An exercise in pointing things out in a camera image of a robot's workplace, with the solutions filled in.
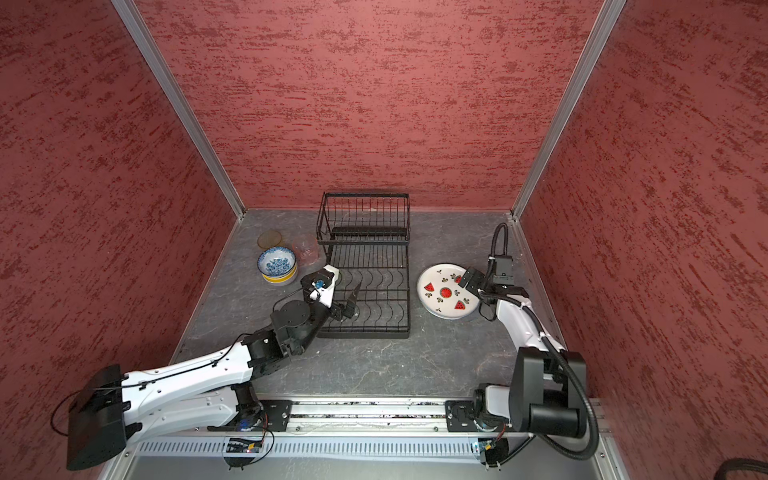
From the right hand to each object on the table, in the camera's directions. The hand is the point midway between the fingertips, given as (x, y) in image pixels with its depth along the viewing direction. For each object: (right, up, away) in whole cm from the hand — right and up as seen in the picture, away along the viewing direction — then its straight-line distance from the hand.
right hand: (470, 288), depth 90 cm
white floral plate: (-8, -3, +4) cm, 10 cm away
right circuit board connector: (+1, -37, -19) cm, 41 cm away
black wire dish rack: (-34, +16, +20) cm, 42 cm away
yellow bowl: (-60, +2, +2) cm, 60 cm away
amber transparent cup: (-70, +15, +16) cm, 73 cm away
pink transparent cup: (-56, +11, +16) cm, 59 cm away
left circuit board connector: (-63, -37, -17) cm, 75 cm away
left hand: (-37, +5, -16) cm, 40 cm away
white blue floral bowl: (-63, +6, +7) cm, 64 cm away
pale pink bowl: (-61, 0, +5) cm, 61 cm away
